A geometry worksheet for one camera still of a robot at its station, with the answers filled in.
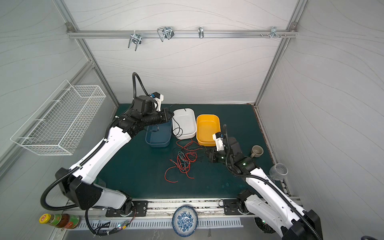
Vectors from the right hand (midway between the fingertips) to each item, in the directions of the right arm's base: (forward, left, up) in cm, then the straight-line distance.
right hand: (207, 148), depth 77 cm
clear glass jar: (-11, -33, 0) cm, 35 cm away
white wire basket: (0, +70, +16) cm, 72 cm away
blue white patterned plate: (-31, +10, -16) cm, 36 cm away
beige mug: (+7, -31, -14) cm, 35 cm away
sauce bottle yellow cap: (-34, +60, -5) cm, 70 cm away
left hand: (+11, +16, +15) cm, 25 cm away
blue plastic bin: (+14, +30, -14) cm, 36 cm away
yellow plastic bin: (+25, 0, -13) cm, 28 cm away
